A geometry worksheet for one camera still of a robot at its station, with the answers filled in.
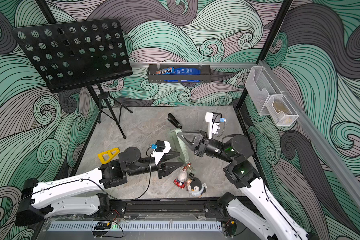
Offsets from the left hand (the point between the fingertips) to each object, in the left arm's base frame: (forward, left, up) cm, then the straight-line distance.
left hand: (181, 156), depth 56 cm
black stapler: (+46, +6, -31) cm, 55 cm away
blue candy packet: (+58, +1, +2) cm, 58 cm away
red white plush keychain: (-6, -1, -10) cm, 12 cm away
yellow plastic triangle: (+16, +44, -33) cm, 58 cm away
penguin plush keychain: (-8, -6, -13) cm, 16 cm away
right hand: (+3, +1, +11) cm, 11 cm away
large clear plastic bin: (+54, -52, -5) cm, 75 cm away
